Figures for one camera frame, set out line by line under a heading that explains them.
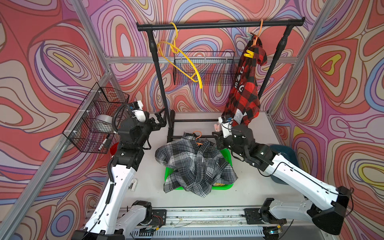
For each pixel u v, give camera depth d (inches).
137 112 22.0
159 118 23.0
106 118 29.5
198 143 32.2
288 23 22.3
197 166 27.7
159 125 23.6
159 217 28.8
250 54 23.2
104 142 28.4
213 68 37.5
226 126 22.5
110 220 14.9
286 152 37.4
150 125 22.8
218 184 30.9
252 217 28.8
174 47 24.9
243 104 25.3
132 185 32.3
